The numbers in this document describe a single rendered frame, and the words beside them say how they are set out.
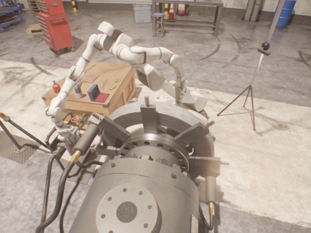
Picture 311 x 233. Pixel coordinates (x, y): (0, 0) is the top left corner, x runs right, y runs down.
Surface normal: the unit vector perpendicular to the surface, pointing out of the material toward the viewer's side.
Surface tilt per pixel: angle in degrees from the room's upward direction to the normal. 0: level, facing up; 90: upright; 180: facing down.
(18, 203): 0
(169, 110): 35
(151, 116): 90
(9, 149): 0
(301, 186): 0
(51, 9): 90
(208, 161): 90
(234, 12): 90
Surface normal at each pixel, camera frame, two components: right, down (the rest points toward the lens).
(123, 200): 0.00, -0.76
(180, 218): 0.64, -0.50
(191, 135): -0.19, 0.64
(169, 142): 0.40, -0.64
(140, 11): 0.22, 0.64
